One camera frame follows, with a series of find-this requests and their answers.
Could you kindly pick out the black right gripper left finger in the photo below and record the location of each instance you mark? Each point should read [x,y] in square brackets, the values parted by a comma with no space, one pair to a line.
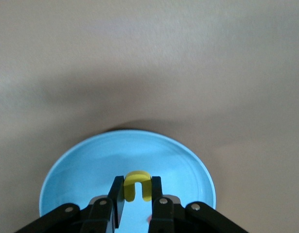
[117,194]

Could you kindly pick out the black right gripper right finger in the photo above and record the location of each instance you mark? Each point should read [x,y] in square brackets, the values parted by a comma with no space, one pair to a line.
[157,194]

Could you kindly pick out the blue round plate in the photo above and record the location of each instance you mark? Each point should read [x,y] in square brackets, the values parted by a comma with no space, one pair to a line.
[78,170]

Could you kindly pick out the red foam letter w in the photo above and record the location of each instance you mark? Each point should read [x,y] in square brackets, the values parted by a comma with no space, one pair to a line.
[149,218]

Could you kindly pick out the yellow foam letter u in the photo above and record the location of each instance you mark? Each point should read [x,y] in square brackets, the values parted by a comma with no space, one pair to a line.
[137,177]

